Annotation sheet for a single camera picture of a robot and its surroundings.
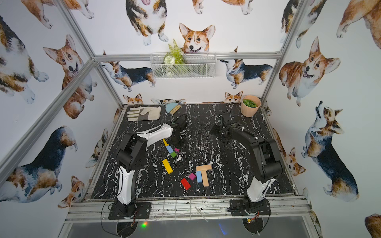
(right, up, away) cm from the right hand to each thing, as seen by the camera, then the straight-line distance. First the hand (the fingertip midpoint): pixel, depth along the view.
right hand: (212, 133), depth 94 cm
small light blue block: (-27, -10, +1) cm, 29 cm away
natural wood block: (-5, -24, -10) cm, 27 cm away
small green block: (-25, -13, -1) cm, 28 cm away
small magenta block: (-12, -23, -9) cm, 28 cm away
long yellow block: (-27, -19, -6) cm, 34 cm away
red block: (-16, -27, -12) cm, 33 cm away
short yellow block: (-28, -5, -6) cm, 29 cm away
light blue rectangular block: (-8, -23, -10) cm, 27 cm away
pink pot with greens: (+28, +19, +12) cm, 36 cm away
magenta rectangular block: (-23, -10, 0) cm, 25 cm away
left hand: (-20, -8, +3) cm, 22 cm away
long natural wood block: (-6, -20, -5) cm, 21 cm away
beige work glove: (-51, +13, +21) cm, 57 cm away
